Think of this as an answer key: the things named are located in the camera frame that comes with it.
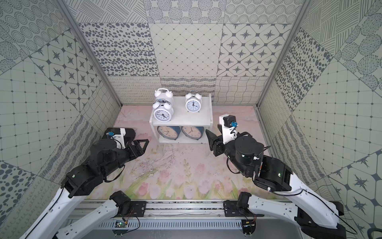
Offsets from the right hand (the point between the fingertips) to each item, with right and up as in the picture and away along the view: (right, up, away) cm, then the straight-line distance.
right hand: (212, 130), depth 57 cm
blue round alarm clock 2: (-8, -3, +21) cm, 22 cm away
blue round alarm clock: (-21, -3, +20) cm, 29 cm away
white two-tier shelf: (-13, +5, +12) cm, 18 cm away
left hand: (-28, -7, +7) cm, 30 cm away
